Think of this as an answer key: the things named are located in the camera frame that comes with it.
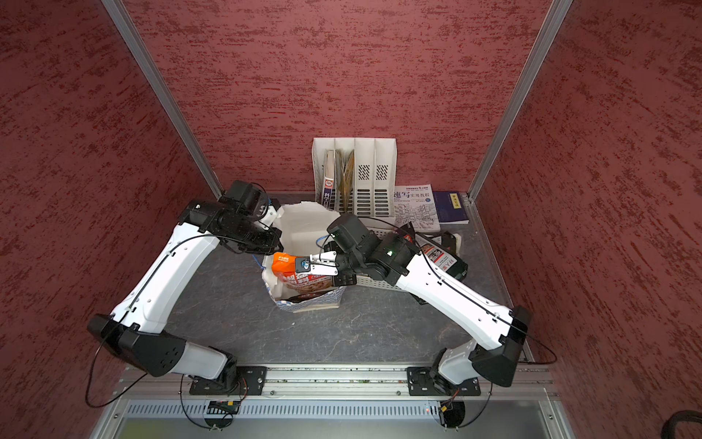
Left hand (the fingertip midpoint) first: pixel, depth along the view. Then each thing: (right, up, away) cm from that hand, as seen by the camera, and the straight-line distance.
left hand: (277, 255), depth 72 cm
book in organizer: (+11, +19, +25) cm, 34 cm away
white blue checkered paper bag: (+4, +7, +17) cm, 18 cm away
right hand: (+14, -2, -4) cm, 14 cm away
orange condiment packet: (+5, -1, -13) cm, 14 cm away
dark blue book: (+62, +14, +45) cm, 78 cm away
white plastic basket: (+23, -5, -8) cm, 25 cm away
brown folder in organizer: (+17, +30, +28) cm, 45 cm away
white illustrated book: (+47, +16, +45) cm, 67 cm away
